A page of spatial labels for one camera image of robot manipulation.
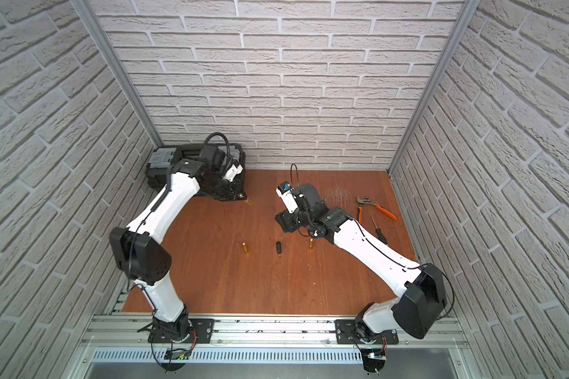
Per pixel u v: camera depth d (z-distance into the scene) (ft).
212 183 2.25
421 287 1.38
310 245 2.95
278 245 2.85
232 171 2.53
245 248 2.92
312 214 1.86
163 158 3.28
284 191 2.19
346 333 2.43
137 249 1.57
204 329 2.42
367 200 3.50
